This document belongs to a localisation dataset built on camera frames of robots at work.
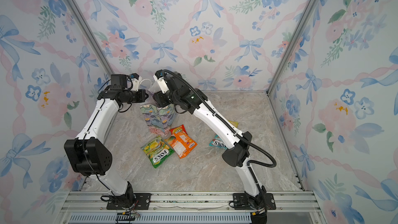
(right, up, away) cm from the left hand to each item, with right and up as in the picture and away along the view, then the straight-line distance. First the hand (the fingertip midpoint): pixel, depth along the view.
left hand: (148, 93), depth 85 cm
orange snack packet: (+17, -28, +5) cm, 33 cm away
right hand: (+8, -1, -12) cm, 15 cm away
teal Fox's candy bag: (+38, -28, +5) cm, 48 cm away
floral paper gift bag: (+6, -15, +1) cm, 16 cm away
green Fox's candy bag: (+4, -33, +3) cm, 33 cm away
